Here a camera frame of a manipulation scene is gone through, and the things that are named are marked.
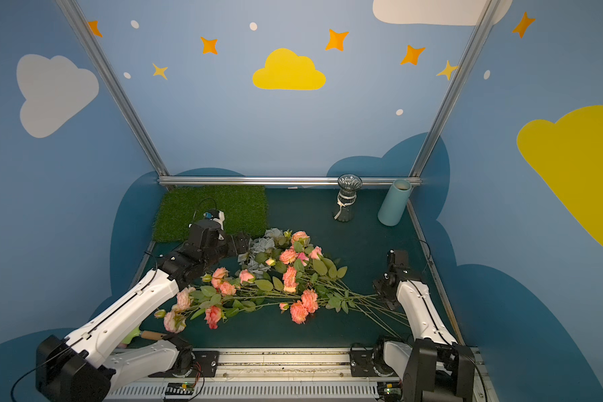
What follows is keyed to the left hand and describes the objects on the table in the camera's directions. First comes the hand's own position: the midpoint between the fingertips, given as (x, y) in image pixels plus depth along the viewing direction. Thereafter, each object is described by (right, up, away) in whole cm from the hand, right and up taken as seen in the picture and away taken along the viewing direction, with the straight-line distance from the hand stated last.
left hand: (237, 234), depth 80 cm
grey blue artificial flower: (+4, -10, +8) cm, 14 cm away
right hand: (+50, -20, +7) cm, 54 cm away
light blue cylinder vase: (+58, +11, +19) cm, 62 cm away
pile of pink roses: (+13, -13, +7) cm, 20 cm away
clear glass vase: (+40, +19, +21) cm, 49 cm away
